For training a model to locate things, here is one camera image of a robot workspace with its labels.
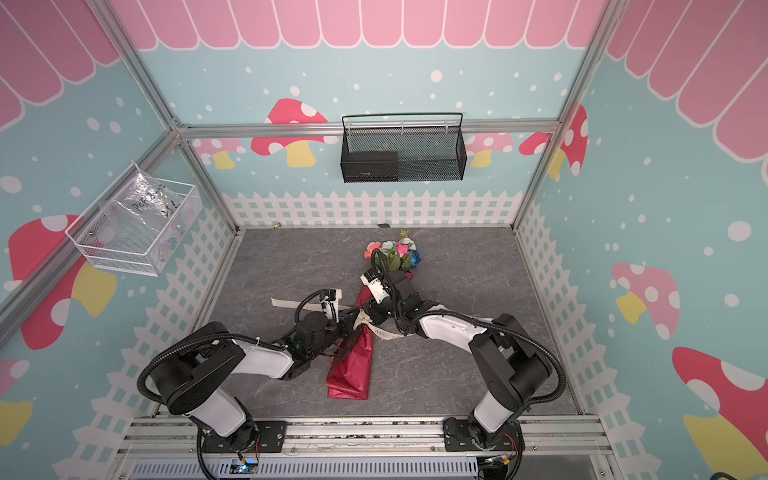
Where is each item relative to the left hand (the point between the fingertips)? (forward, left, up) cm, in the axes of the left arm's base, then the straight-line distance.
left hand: (360, 315), depth 89 cm
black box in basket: (+39, -2, +25) cm, 47 cm away
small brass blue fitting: (+45, +40, -8) cm, 60 cm away
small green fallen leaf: (+46, -4, -8) cm, 47 cm away
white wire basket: (+8, +53, +27) cm, 60 cm away
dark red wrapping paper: (-17, 0, +7) cm, 19 cm away
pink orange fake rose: (+30, 0, -4) cm, 31 cm away
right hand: (+2, -1, +4) cm, 4 cm away
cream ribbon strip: (-4, -1, +6) cm, 8 cm away
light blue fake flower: (+24, -8, -2) cm, 26 cm away
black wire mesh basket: (+41, -12, +28) cm, 51 cm away
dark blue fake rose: (+24, -18, -4) cm, 30 cm away
